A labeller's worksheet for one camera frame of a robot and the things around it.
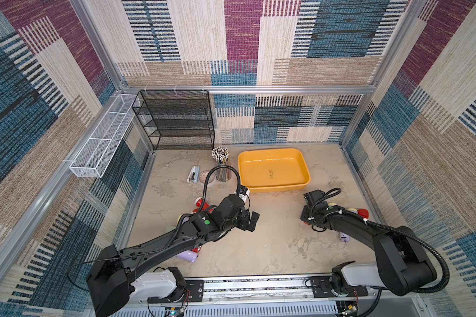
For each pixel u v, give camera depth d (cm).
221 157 91
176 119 110
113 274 39
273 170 108
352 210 89
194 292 73
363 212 90
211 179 102
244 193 68
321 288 73
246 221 68
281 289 76
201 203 94
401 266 43
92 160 92
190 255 79
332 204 96
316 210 70
